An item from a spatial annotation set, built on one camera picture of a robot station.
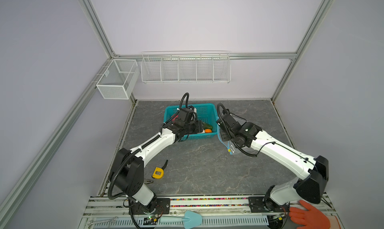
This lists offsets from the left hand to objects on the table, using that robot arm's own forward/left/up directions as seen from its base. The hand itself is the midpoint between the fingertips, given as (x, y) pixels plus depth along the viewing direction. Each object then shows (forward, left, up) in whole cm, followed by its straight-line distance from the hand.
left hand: (202, 127), depth 84 cm
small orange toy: (+5, -4, -12) cm, 14 cm away
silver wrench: (-40, +56, -16) cm, 70 cm away
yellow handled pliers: (-23, +32, -16) cm, 42 cm away
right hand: (-5, -13, +4) cm, 15 cm away
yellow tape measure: (-19, +26, -15) cm, 35 cm away
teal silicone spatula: (-42, +8, -16) cm, 46 cm away
